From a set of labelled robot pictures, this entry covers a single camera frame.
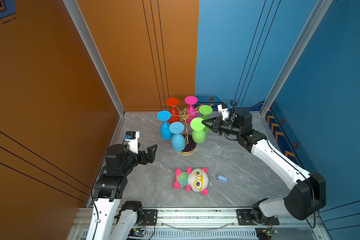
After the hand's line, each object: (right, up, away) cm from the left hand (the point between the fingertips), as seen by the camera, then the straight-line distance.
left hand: (148, 143), depth 69 cm
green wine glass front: (+25, +4, +10) cm, 27 cm away
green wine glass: (+28, +17, +11) cm, 35 cm away
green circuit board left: (-6, -43, +1) cm, 43 cm away
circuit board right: (+55, -43, +2) cm, 70 cm away
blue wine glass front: (+14, 0, +9) cm, 16 cm away
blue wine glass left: (+6, +14, +9) cm, 18 cm away
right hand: (+25, +10, +2) cm, 27 cm away
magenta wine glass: (+21, +16, +19) cm, 33 cm away
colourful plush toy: (+23, -20, +10) cm, 33 cm away
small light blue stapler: (+39, -22, +16) cm, 47 cm away
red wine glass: (+12, +14, +11) cm, 21 cm away
